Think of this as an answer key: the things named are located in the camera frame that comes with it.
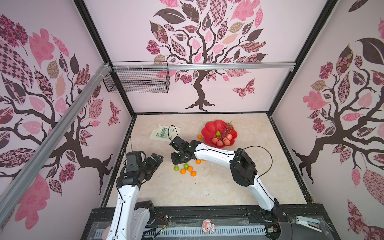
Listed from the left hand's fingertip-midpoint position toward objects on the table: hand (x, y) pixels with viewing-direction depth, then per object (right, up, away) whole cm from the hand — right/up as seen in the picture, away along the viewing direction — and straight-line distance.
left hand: (160, 164), depth 79 cm
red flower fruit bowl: (+30, +17, +28) cm, 44 cm away
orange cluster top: (+16, -5, +10) cm, 20 cm away
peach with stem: (+32, +11, +21) cm, 40 cm away
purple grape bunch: (+43, +20, +24) cm, 53 cm away
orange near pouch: (+22, +13, +25) cm, 36 cm away
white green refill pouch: (-3, +16, +28) cm, 32 cm away
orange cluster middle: (+21, -2, +13) cm, 25 cm away
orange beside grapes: (+23, +6, -16) cm, 29 cm away
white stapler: (+75, -26, -9) cm, 80 cm away
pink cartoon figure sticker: (+25, -26, -11) cm, 38 cm away
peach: (+43, +14, +22) cm, 50 cm away
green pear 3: (+13, -4, +11) cm, 18 cm away
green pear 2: (+8, -5, +10) cm, 14 cm away
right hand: (+5, +1, +9) cm, 10 cm away
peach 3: (+35, +10, +19) cm, 41 cm away
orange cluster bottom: (+18, -8, +8) cm, 21 cm away
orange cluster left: (+12, -7, +9) cm, 16 cm away
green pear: (+35, +16, +25) cm, 46 cm away
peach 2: (+39, +12, +21) cm, 46 cm away
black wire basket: (-13, +53, +16) cm, 57 cm away
